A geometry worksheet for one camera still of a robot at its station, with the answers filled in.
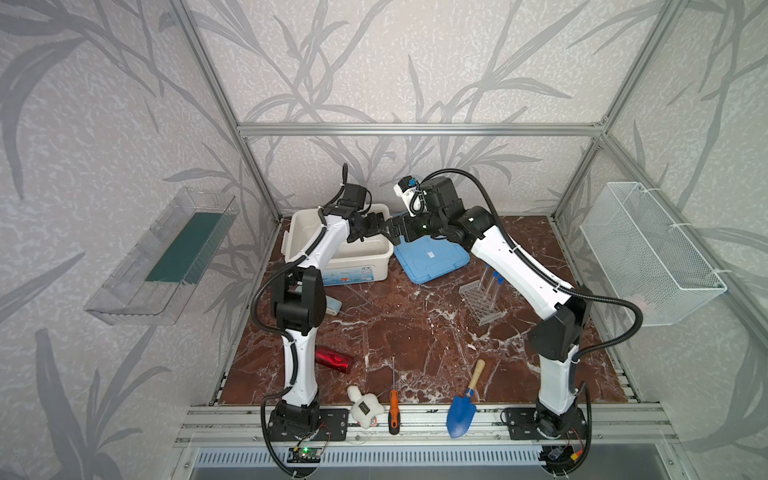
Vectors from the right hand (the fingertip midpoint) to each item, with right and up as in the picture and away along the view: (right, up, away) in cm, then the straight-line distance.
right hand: (394, 214), depth 78 cm
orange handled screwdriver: (0, -50, -4) cm, 51 cm away
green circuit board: (-22, -59, -6) cm, 63 cm away
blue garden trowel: (+17, -51, -2) cm, 54 cm away
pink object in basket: (+60, -22, -6) cm, 64 cm away
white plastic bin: (-12, -14, +11) cm, 22 cm away
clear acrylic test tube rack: (+27, -27, +17) cm, 41 cm away
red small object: (-17, -40, +3) cm, 43 cm away
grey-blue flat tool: (-19, -27, +13) cm, 36 cm away
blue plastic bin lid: (+11, -14, +30) cm, 35 cm away
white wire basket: (+56, -14, -17) cm, 60 cm away
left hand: (-5, 0, +19) cm, 20 cm away
